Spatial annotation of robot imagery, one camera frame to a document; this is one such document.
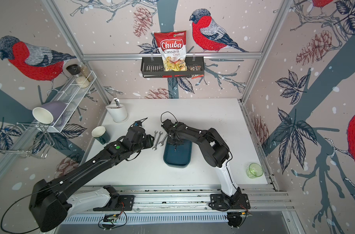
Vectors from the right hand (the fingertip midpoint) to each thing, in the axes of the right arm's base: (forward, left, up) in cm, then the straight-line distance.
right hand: (174, 142), depth 97 cm
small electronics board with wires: (-43, +28, 0) cm, 51 cm away
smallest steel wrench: (+8, +14, 0) cm, 16 cm away
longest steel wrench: (0, +8, 0) cm, 8 cm away
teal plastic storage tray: (-9, -3, -1) cm, 10 cm away
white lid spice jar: (+19, +54, +37) cm, 68 cm away
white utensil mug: (+16, +40, +9) cm, 44 cm away
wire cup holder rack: (-17, +62, +30) cm, 71 cm away
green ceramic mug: (+1, +48, +8) cm, 49 cm away
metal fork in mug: (+26, +45, +12) cm, 53 cm away
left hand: (-6, +9, +18) cm, 21 cm away
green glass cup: (-17, -49, +1) cm, 52 cm away
